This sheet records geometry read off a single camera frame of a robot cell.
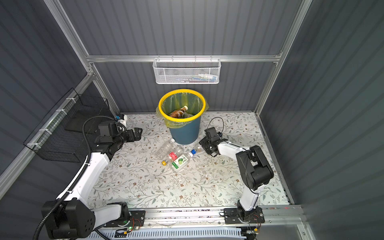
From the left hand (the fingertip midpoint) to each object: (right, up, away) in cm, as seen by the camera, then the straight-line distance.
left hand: (133, 130), depth 81 cm
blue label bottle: (+38, -14, +15) cm, 43 cm away
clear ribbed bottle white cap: (+15, -13, +13) cm, 24 cm away
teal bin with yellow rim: (+29, -4, +23) cm, 37 cm away
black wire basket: (-30, -3, -11) cm, 32 cm away
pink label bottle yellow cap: (+22, -15, +10) cm, 29 cm away
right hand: (+39, -9, +15) cm, 43 cm away
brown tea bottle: (+24, +10, +13) cm, 29 cm away
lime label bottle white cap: (+26, -19, +8) cm, 33 cm away
